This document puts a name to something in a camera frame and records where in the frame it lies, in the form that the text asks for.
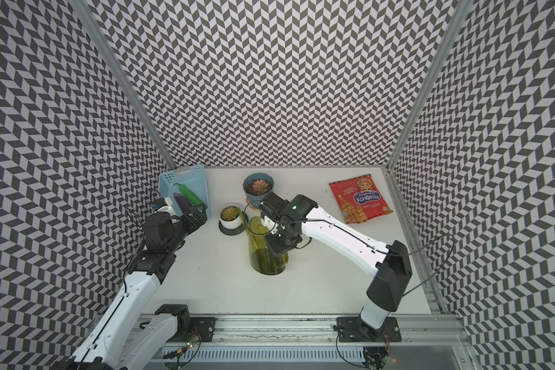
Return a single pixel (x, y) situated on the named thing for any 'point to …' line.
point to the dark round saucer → (237, 230)
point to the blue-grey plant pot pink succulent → (257, 186)
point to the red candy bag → (360, 199)
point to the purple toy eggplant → (186, 205)
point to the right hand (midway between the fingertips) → (279, 255)
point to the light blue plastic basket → (193, 177)
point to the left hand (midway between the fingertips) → (195, 212)
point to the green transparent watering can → (264, 260)
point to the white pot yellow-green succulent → (230, 216)
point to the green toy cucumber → (194, 200)
